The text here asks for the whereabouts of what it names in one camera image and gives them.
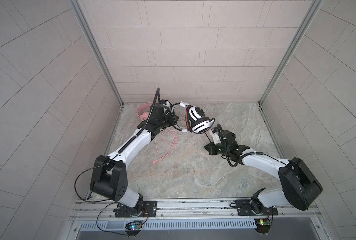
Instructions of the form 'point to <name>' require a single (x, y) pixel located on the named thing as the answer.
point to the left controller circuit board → (134, 226)
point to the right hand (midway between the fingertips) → (204, 147)
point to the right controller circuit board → (263, 225)
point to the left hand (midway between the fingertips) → (181, 114)
